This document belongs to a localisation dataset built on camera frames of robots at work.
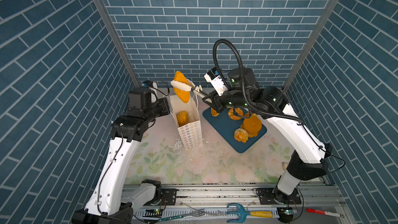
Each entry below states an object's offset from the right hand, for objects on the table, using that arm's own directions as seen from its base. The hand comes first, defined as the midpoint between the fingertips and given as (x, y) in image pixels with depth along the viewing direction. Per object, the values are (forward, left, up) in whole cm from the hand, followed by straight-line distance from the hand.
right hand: (202, 95), depth 60 cm
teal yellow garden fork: (-33, -20, -40) cm, 56 cm away
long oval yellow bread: (+20, -4, -38) cm, 43 cm away
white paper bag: (-3, +6, -23) cm, 24 cm away
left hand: (+2, +15, -7) cm, 17 cm away
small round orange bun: (+7, +13, -26) cm, 30 cm away
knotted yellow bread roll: (+4, -21, -36) cm, 42 cm away
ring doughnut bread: (+20, -18, -40) cm, 48 cm away
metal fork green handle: (-34, 0, -42) cm, 54 cm away
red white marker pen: (-29, -57, -42) cm, 77 cm away
